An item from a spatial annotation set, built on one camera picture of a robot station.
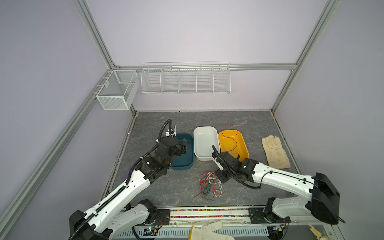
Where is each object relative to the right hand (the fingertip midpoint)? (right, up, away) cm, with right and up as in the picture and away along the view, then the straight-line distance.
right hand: (219, 173), depth 81 cm
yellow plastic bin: (+12, +15, +20) cm, 27 cm away
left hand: (-23, +19, -6) cm, 30 cm away
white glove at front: (-8, -24, -11) cm, 28 cm away
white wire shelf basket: (-19, +57, +16) cm, 62 cm away
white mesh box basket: (-65, +50, +21) cm, 85 cm away
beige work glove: (+39, +6, +13) cm, 41 cm away
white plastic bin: (-7, +17, +22) cm, 29 cm away
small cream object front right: (+43, -24, -12) cm, 51 cm away
